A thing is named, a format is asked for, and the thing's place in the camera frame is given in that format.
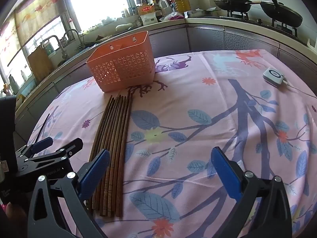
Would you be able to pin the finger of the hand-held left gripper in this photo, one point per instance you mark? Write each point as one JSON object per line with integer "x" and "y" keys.
{"x": 66, "y": 150}
{"x": 44, "y": 143}

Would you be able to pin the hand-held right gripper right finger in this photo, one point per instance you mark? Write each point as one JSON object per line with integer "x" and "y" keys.
{"x": 226, "y": 173}

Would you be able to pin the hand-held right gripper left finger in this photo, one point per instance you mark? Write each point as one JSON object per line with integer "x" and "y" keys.
{"x": 95, "y": 173}

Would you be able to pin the row of wooden chopsticks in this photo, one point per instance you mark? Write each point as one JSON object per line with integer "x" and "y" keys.
{"x": 116, "y": 133}

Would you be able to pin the pink plastic basket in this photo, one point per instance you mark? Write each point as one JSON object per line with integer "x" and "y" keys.
{"x": 123, "y": 67}

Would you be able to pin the person's left hand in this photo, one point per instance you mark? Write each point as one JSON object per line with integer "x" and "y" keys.
{"x": 13, "y": 215}

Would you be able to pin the pink floral tablecloth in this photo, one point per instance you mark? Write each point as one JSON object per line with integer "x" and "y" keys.
{"x": 198, "y": 129}

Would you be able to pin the wooden cutting board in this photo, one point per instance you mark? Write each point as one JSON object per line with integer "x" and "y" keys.
{"x": 40, "y": 64}

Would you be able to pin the blue green detergent bottle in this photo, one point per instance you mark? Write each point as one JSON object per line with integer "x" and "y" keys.
{"x": 47, "y": 48}

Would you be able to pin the angular steel faucet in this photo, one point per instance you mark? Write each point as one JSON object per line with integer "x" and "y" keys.
{"x": 64, "y": 52}

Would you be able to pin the small white device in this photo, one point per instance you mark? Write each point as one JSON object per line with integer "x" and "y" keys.
{"x": 273, "y": 77}

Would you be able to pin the curved steel faucet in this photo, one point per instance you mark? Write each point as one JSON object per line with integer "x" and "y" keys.
{"x": 80, "y": 41}

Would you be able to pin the printed window blind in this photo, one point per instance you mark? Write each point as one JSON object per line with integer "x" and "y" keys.
{"x": 37, "y": 10}

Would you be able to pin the white gourd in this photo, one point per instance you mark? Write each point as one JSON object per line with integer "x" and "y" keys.
{"x": 123, "y": 26}

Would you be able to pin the kitchen counter with cabinets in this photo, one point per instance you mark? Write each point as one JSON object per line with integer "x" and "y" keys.
{"x": 205, "y": 37}

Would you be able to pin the white carton box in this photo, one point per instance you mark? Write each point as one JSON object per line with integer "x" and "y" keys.
{"x": 148, "y": 17}

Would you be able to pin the black gas stove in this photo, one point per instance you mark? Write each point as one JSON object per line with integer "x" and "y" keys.
{"x": 247, "y": 17}

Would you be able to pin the purple plastic bag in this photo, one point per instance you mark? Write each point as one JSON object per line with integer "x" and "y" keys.
{"x": 173, "y": 16}

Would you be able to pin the wok with dark lid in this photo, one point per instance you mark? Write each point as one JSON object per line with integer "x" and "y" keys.
{"x": 282, "y": 13}

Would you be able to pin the wok with steel lid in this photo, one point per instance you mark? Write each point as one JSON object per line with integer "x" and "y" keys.
{"x": 231, "y": 3}

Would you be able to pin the white plastic jug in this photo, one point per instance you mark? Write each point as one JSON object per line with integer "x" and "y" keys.
{"x": 165, "y": 7}

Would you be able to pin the yellow cooking oil bottle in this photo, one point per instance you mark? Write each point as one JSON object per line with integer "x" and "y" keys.
{"x": 182, "y": 3}

